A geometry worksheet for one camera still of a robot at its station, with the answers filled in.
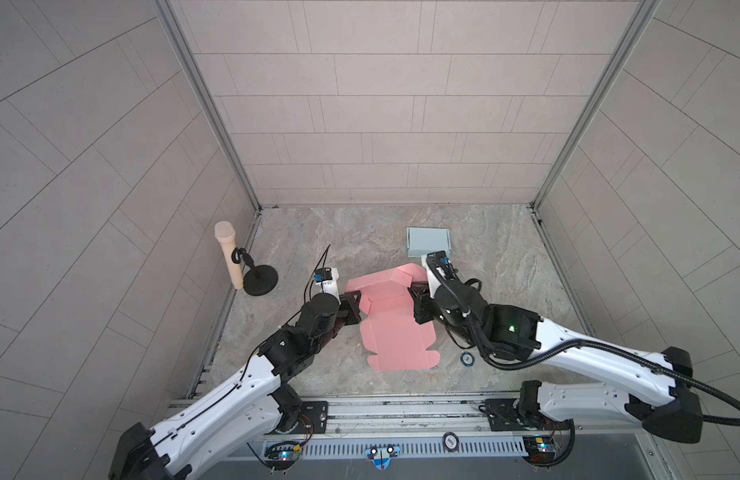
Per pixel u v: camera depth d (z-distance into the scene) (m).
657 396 0.39
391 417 0.72
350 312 0.64
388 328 0.68
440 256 0.57
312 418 0.71
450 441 0.68
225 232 0.74
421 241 1.02
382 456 0.65
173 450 0.39
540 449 0.68
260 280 0.94
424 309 0.57
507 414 0.71
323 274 0.64
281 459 0.64
